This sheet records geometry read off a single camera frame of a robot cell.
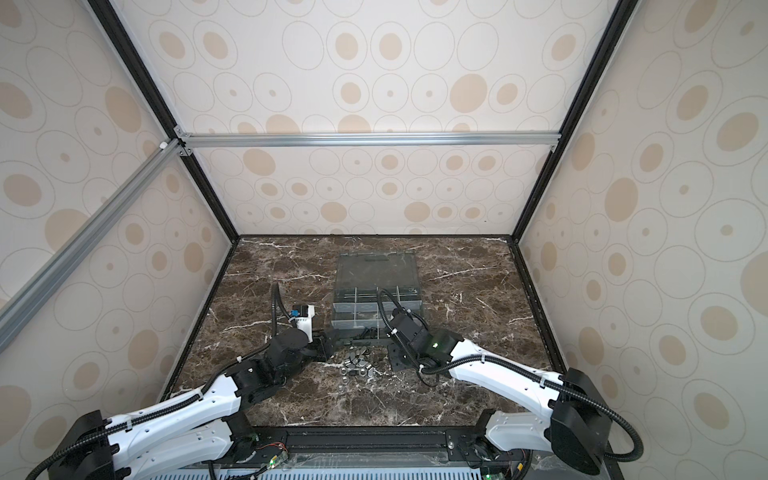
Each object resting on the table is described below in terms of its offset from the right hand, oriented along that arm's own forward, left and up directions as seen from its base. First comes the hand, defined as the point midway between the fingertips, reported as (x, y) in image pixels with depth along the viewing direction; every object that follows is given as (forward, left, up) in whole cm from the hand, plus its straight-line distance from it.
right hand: (395, 354), depth 80 cm
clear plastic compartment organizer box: (+14, +12, -4) cm, 18 cm away
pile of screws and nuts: (0, +11, -8) cm, 13 cm away
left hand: (+4, +14, +6) cm, 16 cm away
